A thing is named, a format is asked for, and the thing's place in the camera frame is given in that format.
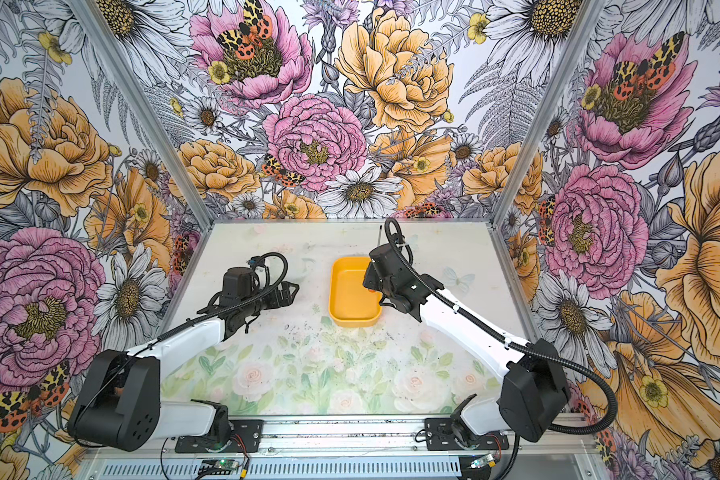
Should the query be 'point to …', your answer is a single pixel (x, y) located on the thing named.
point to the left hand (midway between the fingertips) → (286, 296)
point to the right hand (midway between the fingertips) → (372, 279)
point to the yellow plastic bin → (350, 303)
